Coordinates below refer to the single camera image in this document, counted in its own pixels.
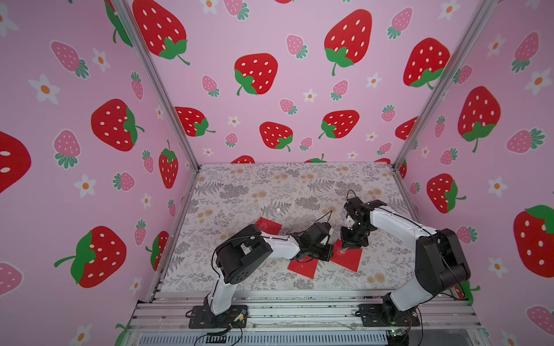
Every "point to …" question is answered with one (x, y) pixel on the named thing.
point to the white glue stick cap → (278, 209)
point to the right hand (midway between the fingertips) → (355, 246)
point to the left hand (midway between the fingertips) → (337, 256)
